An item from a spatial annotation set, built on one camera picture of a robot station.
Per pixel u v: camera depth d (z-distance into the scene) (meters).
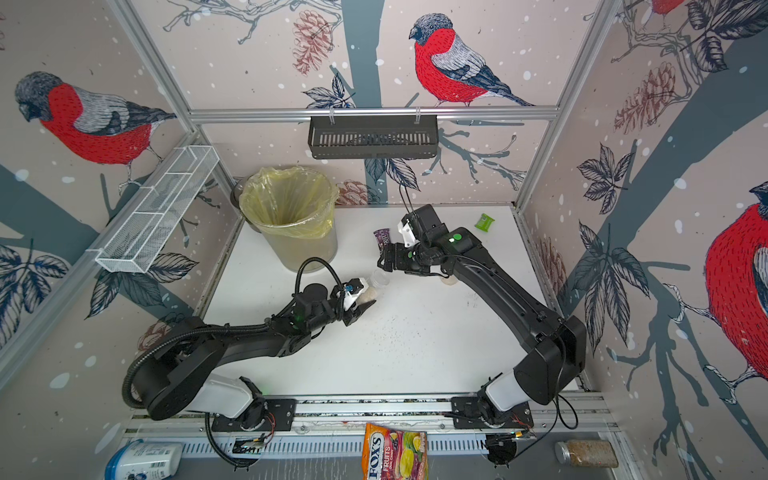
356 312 0.76
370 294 0.75
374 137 1.05
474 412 0.73
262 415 0.70
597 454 0.65
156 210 0.78
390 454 0.66
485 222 1.14
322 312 0.69
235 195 1.02
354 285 0.71
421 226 0.59
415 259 0.64
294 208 1.04
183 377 0.43
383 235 1.10
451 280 0.99
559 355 0.40
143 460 0.63
